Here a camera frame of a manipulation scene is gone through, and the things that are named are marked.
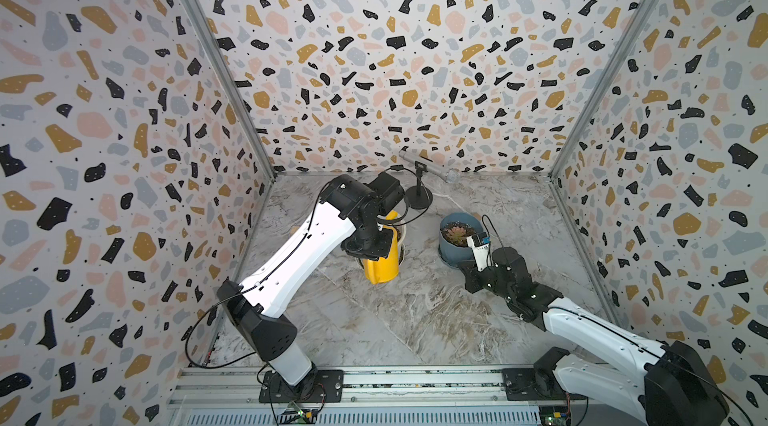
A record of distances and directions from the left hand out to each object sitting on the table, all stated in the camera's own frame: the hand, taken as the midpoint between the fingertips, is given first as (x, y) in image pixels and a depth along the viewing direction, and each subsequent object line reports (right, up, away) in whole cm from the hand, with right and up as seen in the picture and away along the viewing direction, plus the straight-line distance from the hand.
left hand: (380, 256), depth 70 cm
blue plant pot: (+20, -3, +21) cm, 29 cm away
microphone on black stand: (+11, +14, +43) cm, 47 cm away
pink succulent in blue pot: (+22, +3, +23) cm, 32 cm away
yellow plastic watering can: (+1, -4, +4) cm, 6 cm away
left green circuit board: (-19, -38, 0) cm, 43 cm away
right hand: (+21, -5, +13) cm, 25 cm away
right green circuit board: (+42, -38, +2) cm, 57 cm away
